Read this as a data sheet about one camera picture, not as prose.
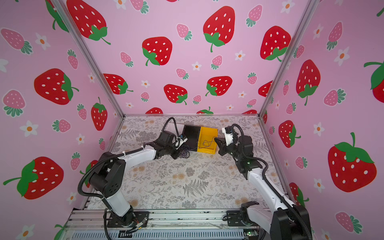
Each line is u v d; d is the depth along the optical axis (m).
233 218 0.74
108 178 0.47
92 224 0.73
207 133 1.10
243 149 0.59
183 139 0.83
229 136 0.68
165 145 0.73
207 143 0.81
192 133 1.08
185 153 0.95
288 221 0.39
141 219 0.73
